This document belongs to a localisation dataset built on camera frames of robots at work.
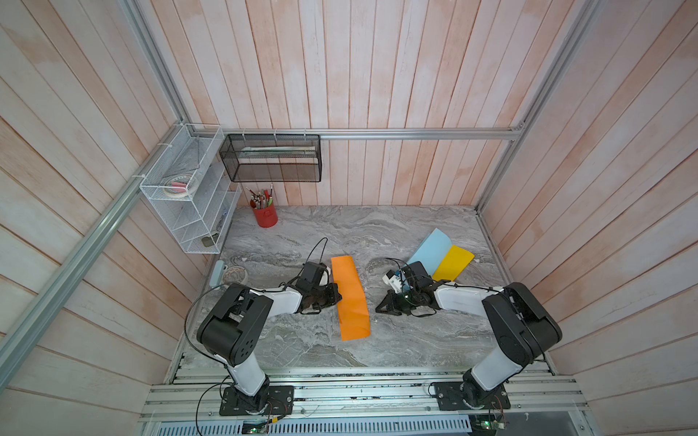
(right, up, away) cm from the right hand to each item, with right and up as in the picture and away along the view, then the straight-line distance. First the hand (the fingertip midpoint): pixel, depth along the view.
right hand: (376, 308), depth 89 cm
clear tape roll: (-52, +9, +10) cm, 53 cm away
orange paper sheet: (-8, +2, +3) cm, 9 cm away
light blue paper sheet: (+25, +18, +18) cm, 36 cm away
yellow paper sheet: (+31, +13, +12) cm, 36 cm away
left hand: (-12, +2, +4) cm, 12 cm away
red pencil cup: (-43, +32, +19) cm, 56 cm away
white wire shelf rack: (-53, +28, -11) cm, 61 cm away
